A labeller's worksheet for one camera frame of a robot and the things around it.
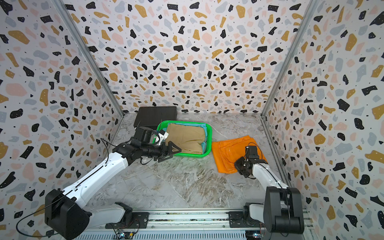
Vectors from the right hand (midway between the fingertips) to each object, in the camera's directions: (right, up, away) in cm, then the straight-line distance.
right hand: (236, 163), depth 91 cm
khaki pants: (-29, +14, +8) cm, 34 cm away
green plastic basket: (-16, +11, +2) cm, 20 cm away
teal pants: (-19, +11, +9) cm, 24 cm away
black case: (-59, +30, +23) cm, 70 cm away
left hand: (-33, +10, -17) cm, 39 cm away
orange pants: (-4, +6, +5) cm, 9 cm away
